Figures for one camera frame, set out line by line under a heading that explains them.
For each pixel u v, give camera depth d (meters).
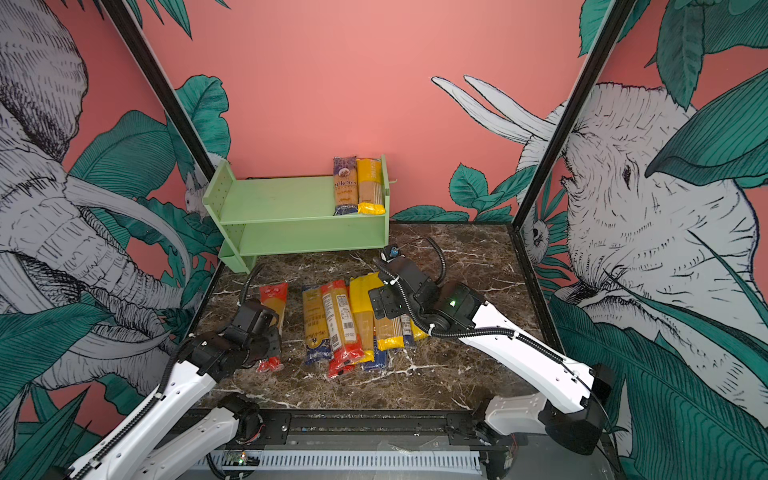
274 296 0.85
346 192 0.86
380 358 0.83
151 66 0.78
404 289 0.46
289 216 1.01
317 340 0.86
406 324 0.88
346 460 0.70
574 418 0.40
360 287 0.98
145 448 0.43
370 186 0.88
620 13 0.69
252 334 0.59
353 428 0.75
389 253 0.59
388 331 0.85
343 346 0.81
